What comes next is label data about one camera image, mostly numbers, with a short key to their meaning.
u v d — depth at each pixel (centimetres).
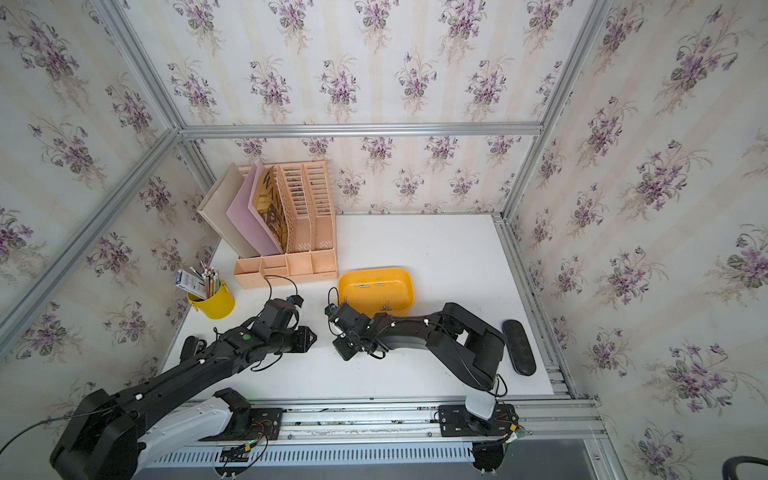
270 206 97
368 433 73
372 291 100
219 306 87
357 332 67
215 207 85
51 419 60
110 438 39
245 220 87
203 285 85
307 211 116
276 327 65
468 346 47
